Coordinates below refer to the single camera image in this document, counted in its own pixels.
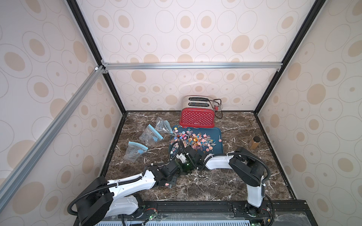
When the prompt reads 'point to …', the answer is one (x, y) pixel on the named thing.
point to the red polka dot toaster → (197, 111)
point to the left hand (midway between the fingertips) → (177, 176)
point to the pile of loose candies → (198, 141)
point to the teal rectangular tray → (215, 132)
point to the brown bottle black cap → (253, 144)
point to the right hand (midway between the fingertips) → (177, 171)
